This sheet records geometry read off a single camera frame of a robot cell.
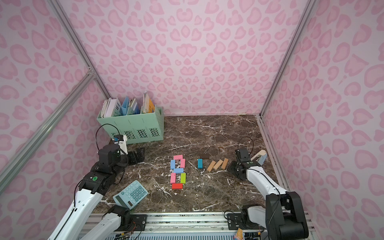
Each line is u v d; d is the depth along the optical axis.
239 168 0.64
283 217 0.40
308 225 0.40
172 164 0.93
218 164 0.93
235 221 0.72
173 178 0.87
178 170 0.91
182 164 0.93
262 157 0.93
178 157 0.96
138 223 0.73
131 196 0.80
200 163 0.93
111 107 0.92
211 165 0.93
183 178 0.88
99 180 0.48
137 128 0.93
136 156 0.66
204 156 0.97
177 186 0.85
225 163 0.93
